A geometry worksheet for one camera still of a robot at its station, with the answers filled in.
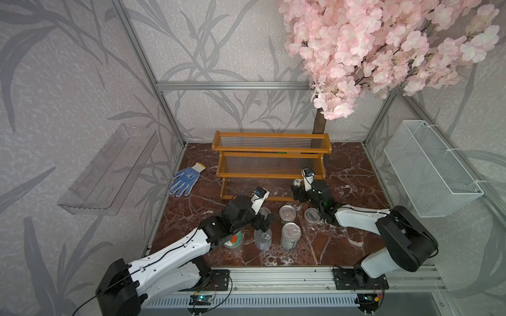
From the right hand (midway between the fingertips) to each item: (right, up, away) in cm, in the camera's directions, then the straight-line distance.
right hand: (299, 182), depth 91 cm
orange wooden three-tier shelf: (-13, +10, +22) cm, 27 cm away
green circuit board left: (-40, -40, -21) cm, 60 cm away
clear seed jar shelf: (+4, -13, -7) cm, 16 cm away
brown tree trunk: (+9, +27, -3) cm, 29 cm away
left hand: (-15, -9, -16) cm, 23 cm away
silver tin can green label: (-6, -13, -7) cm, 16 cm away
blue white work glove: (-58, +1, +14) cm, 60 cm away
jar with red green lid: (-28, -21, -16) cm, 38 cm away
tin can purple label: (-17, -21, -14) cm, 31 cm away
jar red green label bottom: (-1, 0, -3) cm, 3 cm away
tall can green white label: (-6, -18, -17) cm, 25 cm away
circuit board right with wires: (+22, -41, -21) cm, 51 cm away
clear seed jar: (-17, -13, -5) cm, 21 cm away
